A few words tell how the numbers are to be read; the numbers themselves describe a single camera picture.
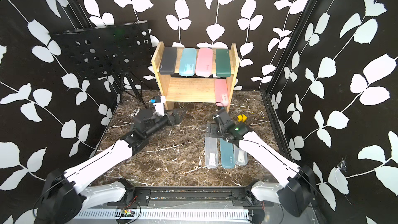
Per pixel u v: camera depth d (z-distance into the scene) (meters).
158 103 0.66
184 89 0.93
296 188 0.38
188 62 0.75
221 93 0.91
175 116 0.65
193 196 0.76
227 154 0.88
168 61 0.75
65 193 0.38
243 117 1.02
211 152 0.89
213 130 0.70
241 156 0.87
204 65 0.71
